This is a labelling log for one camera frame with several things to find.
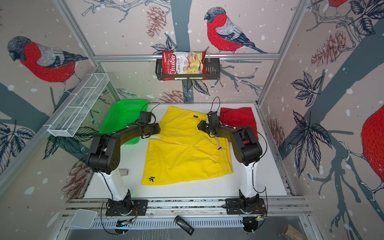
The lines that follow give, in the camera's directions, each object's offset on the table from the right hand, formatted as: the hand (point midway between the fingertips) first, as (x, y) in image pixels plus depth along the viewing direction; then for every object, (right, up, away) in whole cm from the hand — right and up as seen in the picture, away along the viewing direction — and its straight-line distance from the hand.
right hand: (197, 128), depth 102 cm
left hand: (-26, 0, -3) cm, 26 cm away
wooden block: (+40, -42, -39) cm, 70 cm away
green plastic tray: (-59, +11, +14) cm, 62 cm away
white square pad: (-55, -41, -32) cm, 75 cm away
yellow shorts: (-10, -14, -9) cm, 19 cm away
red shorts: (+30, +7, +4) cm, 31 cm away
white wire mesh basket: (-63, +6, -30) cm, 71 cm away
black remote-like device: (-6, -41, -36) cm, 55 cm away
